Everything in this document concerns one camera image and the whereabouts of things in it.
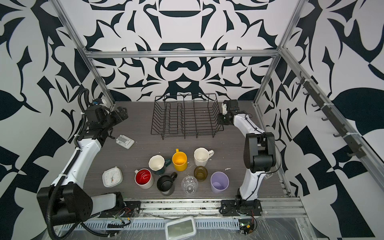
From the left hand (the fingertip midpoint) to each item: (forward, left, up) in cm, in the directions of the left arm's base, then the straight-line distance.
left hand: (118, 108), depth 79 cm
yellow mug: (-18, -31, -24) cm, 43 cm away
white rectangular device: (-5, +4, -26) cm, 26 cm away
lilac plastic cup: (-32, -52, -23) cm, 65 cm away
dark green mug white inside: (-20, -18, -25) cm, 37 cm away
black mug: (-30, -23, -27) cm, 47 cm away
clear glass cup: (-32, -36, -27) cm, 55 cm away
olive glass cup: (-26, -43, -27) cm, 57 cm away
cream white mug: (-17, -44, -22) cm, 52 cm away
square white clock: (-27, +5, -24) cm, 37 cm away
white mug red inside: (-28, -12, -25) cm, 40 cm away
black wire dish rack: (+14, -35, -25) cm, 45 cm away
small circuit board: (-51, -63, -28) cm, 85 cm away
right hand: (+5, -57, -16) cm, 60 cm away
